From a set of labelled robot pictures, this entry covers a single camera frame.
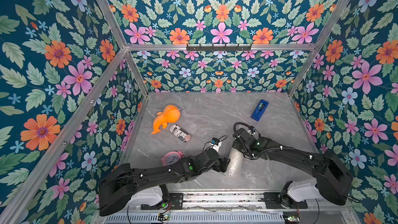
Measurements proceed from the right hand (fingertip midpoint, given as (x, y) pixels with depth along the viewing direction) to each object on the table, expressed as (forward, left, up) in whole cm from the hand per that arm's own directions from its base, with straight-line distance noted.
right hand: (237, 142), depth 86 cm
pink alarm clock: (-8, +37, -5) cm, 38 cm away
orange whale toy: (+19, +42, 0) cm, 46 cm away
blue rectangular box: (+26, -18, -3) cm, 32 cm away
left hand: (-11, +6, +2) cm, 13 cm away
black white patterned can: (+7, +34, -3) cm, 35 cm away
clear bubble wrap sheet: (-16, +2, +3) cm, 16 cm away
